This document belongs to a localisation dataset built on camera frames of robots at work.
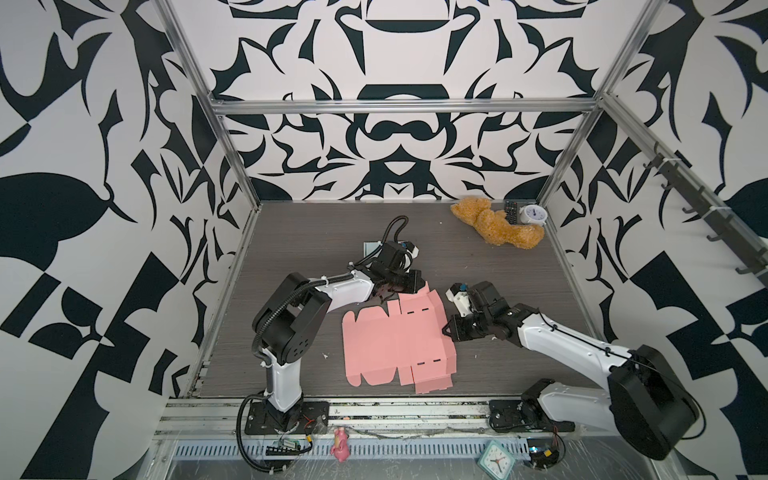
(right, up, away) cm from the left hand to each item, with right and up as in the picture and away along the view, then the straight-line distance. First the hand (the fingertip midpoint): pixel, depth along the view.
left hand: (429, 278), depth 90 cm
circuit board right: (+24, -38, -19) cm, 49 cm away
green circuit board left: (-38, -38, -17) cm, 56 cm away
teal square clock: (+12, -37, -22) cm, 45 cm away
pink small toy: (-23, -34, -22) cm, 47 cm away
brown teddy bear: (+23, +16, +12) cm, 30 cm away
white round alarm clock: (+43, +20, +25) cm, 53 cm away
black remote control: (+35, +22, +27) cm, 49 cm away
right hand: (+3, -13, -6) cm, 15 cm away
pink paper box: (-6, -16, -4) cm, 18 cm away
